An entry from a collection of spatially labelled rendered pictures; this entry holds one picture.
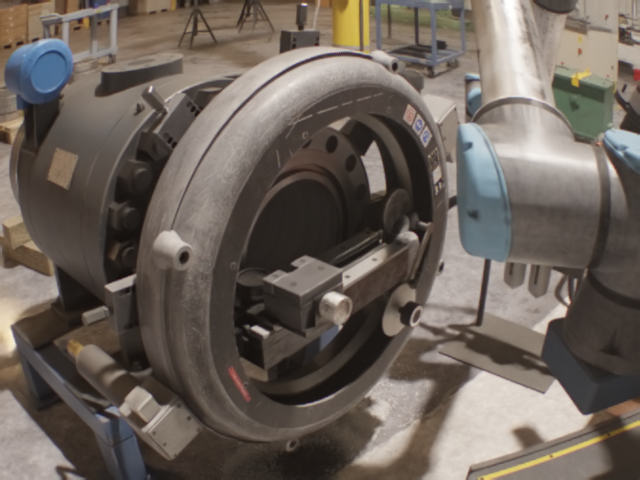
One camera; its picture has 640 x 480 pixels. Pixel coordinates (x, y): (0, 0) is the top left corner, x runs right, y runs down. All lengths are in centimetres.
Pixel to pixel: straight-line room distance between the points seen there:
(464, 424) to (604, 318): 106
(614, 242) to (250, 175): 54
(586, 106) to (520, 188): 369
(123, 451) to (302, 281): 68
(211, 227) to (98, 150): 46
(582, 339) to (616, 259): 12
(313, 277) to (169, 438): 36
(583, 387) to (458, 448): 94
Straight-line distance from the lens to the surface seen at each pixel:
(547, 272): 190
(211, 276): 96
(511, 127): 73
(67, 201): 140
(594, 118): 435
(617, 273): 75
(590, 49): 696
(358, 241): 132
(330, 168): 130
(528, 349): 210
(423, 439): 172
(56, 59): 153
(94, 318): 102
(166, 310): 98
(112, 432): 145
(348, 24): 479
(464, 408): 184
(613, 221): 70
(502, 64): 85
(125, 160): 127
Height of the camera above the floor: 115
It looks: 26 degrees down
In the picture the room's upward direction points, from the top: straight up
